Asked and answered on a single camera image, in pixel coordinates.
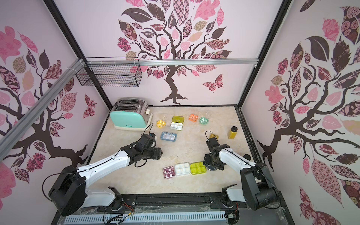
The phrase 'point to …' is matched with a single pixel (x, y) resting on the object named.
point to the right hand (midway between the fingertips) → (211, 163)
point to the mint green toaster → (131, 114)
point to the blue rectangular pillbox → (168, 136)
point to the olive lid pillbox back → (177, 123)
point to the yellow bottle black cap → (233, 132)
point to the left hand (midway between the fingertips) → (158, 155)
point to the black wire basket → (110, 71)
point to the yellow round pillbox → (160, 123)
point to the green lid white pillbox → (198, 168)
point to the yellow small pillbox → (212, 135)
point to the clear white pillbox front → (182, 168)
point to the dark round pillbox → (211, 168)
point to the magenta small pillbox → (168, 172)
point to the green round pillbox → (203, 120)
